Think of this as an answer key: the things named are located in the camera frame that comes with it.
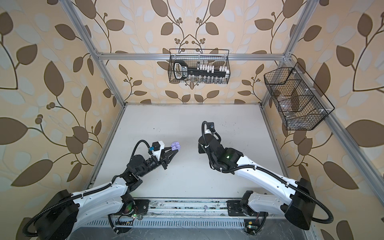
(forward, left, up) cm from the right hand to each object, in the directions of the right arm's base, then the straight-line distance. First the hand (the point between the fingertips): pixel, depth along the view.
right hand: (203, 140), depth 76 cm
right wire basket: (+10, -49, +12) cm, 52 cm away
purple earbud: (-27, 0, -21) cm, 34 cm away
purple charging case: (-3, +14, 0) cm, 14 cm away
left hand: (-4, +13, 0) cm, 14 cm away
